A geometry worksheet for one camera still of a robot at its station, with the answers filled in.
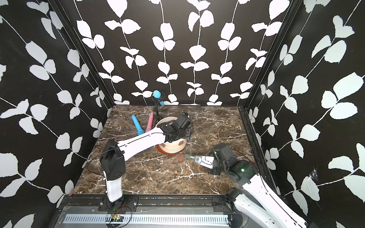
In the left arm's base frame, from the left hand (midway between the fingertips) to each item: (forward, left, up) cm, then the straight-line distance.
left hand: (190, 130), depth 85 cm
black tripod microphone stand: (+23, +22, +1) cm, 32 cm away
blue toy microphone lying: (+11, +35, -14) cm, 40 cm away
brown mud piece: (-10, +7, -17) cm, 21 cm away
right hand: (-17, -7, 0) cm, 18 cm away
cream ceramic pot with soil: (-8, +11, -6) cm, 15 cm away
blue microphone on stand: (+24, +21, +8) cm, 33 cm away
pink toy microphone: (+14, +30, -15) cm, 36 cm away
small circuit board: (-41, +40, -17) cm, 60 cm away
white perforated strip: (-42, +23, -17) cm, 51 cm away
